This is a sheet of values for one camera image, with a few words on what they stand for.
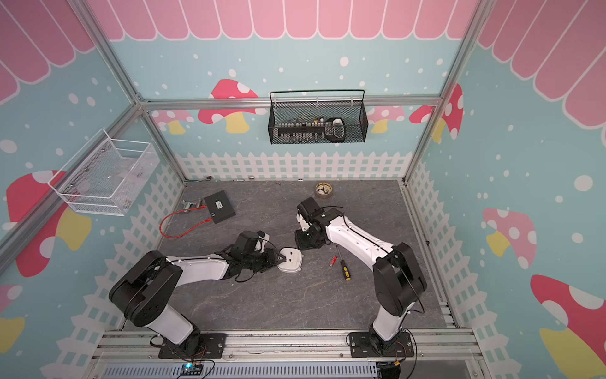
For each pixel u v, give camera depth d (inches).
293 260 35.2
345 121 36.5
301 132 35.2
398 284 17.9
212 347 29.3
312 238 28.6
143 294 17.9
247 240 28.8
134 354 28.8
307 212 27.1
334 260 36.3
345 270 35.1
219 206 42.7
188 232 40.3
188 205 42.9
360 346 29.2
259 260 31.7
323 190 45.5
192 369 28.6
